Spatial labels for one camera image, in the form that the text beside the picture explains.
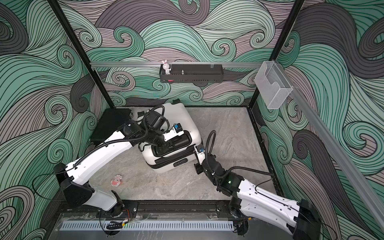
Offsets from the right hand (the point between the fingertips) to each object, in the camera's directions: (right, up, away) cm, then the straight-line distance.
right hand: (195, 155), depth 76 cm
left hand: (-10, +7, -6) cm, 14 cm away
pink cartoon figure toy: (-43, -16, +4) cm, 46 cm away
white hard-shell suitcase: (-6, +1, -5) cm, 8 cm away
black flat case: (-61, +16, +28) cm, 69 cm away
